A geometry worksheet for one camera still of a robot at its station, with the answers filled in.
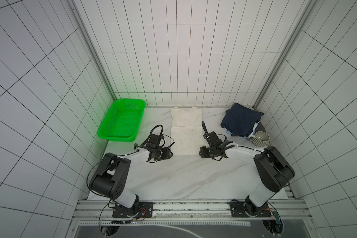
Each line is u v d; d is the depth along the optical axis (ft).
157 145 2.49
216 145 2.37
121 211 2.37
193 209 2.44
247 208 2.13
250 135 3.09
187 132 3.36
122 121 3.64
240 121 3.35
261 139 3.19
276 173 1.49
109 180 1.46
